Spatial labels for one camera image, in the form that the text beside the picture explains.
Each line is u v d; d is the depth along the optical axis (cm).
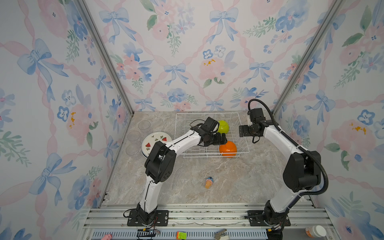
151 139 100
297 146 50
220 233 71
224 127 103
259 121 66
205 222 73
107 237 68
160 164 54
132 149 98
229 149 93
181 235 68
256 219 73
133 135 101
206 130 72
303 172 47
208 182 83
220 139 82
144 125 109
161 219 74
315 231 65
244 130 84
